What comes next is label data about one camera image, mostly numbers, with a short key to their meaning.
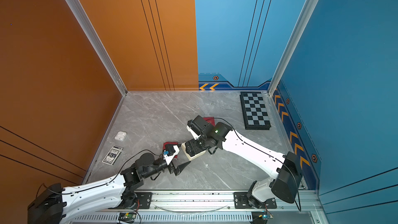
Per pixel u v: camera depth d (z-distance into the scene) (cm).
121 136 95
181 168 66
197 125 55
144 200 74
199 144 61
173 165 67
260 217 70
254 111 105
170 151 61
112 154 87
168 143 91
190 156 65
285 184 38
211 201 74
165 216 70
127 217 72
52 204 42
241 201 72
